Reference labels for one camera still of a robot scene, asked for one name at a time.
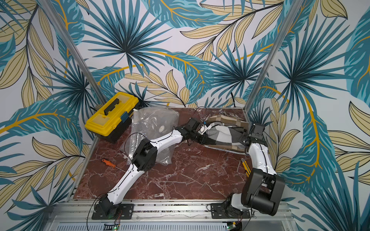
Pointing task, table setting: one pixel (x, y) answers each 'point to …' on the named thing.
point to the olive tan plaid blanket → (228, 121)
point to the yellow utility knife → (246, 167)
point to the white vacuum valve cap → (161, 128)
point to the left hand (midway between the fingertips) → (210, 142)
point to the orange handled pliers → (110, 163)
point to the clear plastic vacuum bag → (151, 123)
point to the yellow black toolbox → (112, 121)
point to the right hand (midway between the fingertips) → (247, 139)
